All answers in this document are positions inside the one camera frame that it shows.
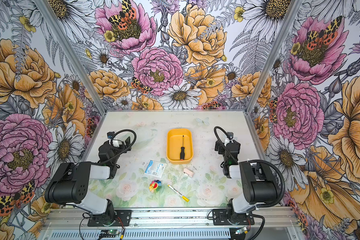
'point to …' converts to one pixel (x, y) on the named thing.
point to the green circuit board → (108, 233)
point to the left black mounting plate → (122, 218)
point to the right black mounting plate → (220, 217)
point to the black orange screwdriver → (182, 151)
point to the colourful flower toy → (155, 186)
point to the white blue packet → (155, 168)
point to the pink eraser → (188, 172)
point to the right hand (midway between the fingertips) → (226, 143)
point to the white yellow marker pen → (178, 193)
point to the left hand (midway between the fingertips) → (122, 141)
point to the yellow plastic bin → (174, 142)
